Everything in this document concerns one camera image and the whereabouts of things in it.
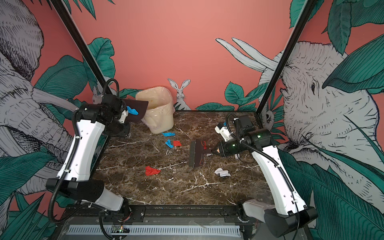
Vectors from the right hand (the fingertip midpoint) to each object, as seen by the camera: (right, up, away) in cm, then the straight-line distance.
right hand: (213, 149), depth 66 cm
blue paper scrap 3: (-41, +18, +10) cm, 46 cm away
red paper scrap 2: (-36, -17, +22) cm, 46 cm away
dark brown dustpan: (-37, +21, +13) cm, 44 cm away
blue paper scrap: (-28, +4, +40) cm, 49 cm away
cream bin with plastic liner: (-31, +17, +25) cm, 43 cm away
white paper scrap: (+8, -18, +22) cm, 30 cm away
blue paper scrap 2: (-27, -2, +35) cm, 44 cm away
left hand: (-43, +8, +5) cm, 44 cm away
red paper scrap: (-21, -2, +36) cm, 42 cm away
